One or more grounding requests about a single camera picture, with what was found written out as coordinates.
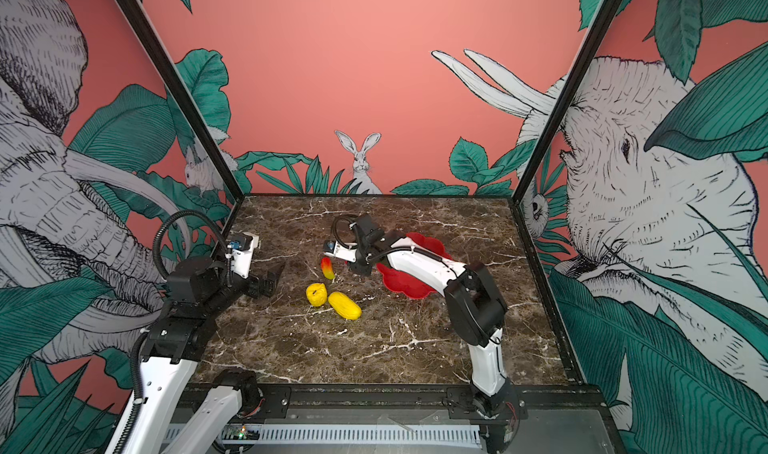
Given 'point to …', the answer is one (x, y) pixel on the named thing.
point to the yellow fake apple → (316, 293)
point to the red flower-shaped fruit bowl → (401, 284)
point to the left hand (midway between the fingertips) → (263, 253)
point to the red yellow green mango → (327, 267)
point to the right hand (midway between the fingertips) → (348, 253)
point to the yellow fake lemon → (344, 306)
